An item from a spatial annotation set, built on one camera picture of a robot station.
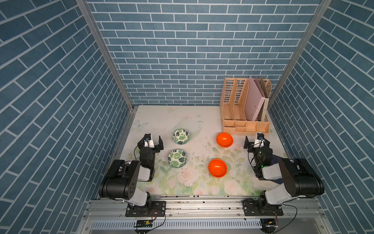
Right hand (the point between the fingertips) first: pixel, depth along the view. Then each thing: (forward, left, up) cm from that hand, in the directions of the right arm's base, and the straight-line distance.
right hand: (256, 137), depth 90 cm
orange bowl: (+1, +19, -7) cm, 20 cm away
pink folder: (+19, +2, +15) cm, 24 cm away
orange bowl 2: (-18, +24, -9) cm, 31 cm away
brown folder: (+15, -4, +9) cm, 18 cm away
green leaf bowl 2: (-14, +49, -10) cm, 52 cm away
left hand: (-5, +63, +2) cm, 63 cm away
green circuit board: (-48, +60, -13) cm, 78 cm away
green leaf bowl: (+3, +49, -9) cm, 50 cm away
